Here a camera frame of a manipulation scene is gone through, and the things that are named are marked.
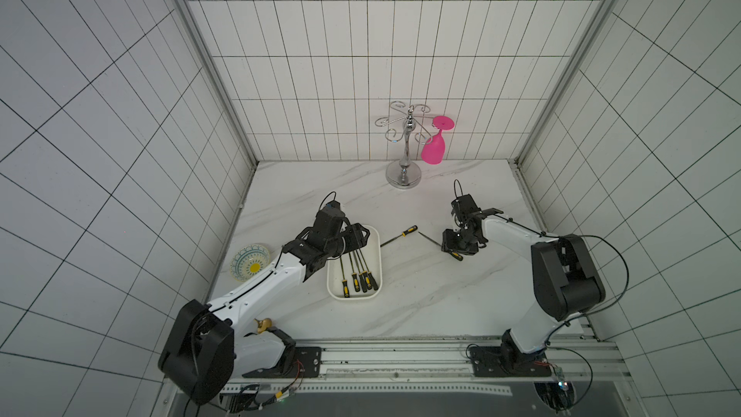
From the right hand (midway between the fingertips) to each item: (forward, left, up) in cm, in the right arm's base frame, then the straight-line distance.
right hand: (448, 242), depth 95 cm
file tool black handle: (-16, +33, 0) cm, 37 cm away
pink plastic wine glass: (+28, +5, +17) cm, 33 cm away
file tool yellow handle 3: (+4, +11, +1) cm, 12 cm away
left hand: (-8, +29, +11) cm, 32 cm away
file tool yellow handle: (-14, +28, 0) cm, 32 cm away
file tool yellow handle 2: (-16, +24, +1) cm, 29 cm away
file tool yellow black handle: (-14, +31, 0) cm, 34 cm away
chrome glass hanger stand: (+30, +15, +1) cm, 33 cm away
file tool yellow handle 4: (-5, -2, 0) cm, 5 cm away
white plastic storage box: (-7, +27, -1) cm, 28 cm away
